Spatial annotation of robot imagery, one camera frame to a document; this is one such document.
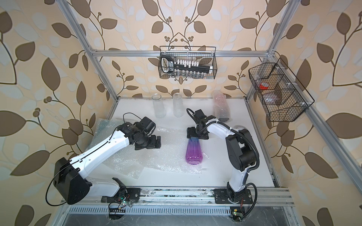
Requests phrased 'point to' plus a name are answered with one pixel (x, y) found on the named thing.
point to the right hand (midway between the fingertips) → (193, 137)
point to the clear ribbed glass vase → (159, 108)
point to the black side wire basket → (283, 97)
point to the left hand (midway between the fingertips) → (153, 144)
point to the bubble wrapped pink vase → (221, 104)
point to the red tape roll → (264, 85)
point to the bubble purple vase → (193, 153)
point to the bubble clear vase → (177, 106)
